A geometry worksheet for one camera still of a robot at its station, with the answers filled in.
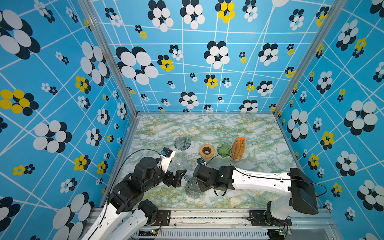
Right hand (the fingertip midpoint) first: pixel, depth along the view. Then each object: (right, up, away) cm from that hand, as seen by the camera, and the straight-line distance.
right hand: (200, 182), depth 77 cm
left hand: (-10, +12, -10) cm, 19 cm away
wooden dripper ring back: (+4, +11, +16) cm, 20 cm away
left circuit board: (-23, -21, -7) cm, 32 cm away
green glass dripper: (+16, +15, +21) cm, 30 cm away
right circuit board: (+35, -21, -8) cm, 42 cm away
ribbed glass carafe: (-4, -5, +6) cm, 9 cm away
